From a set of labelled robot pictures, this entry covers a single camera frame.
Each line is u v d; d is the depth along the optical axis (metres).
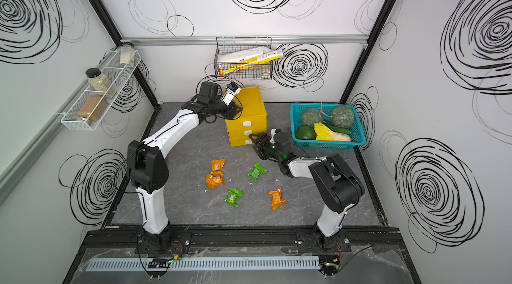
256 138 0.83
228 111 0.81
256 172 0.91
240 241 0.75
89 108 0.67
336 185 0.48
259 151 0.83
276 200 0.83
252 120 0.87
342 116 0.97
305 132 0.96
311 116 0.99
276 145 0.73
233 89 0.78
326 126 0.99
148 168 0.50
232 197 0.83
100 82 0.71
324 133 0.95
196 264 0.96
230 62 0.88
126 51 0.87
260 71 0.86
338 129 0.98
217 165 0.94
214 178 0.89
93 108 0.67
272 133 0.87
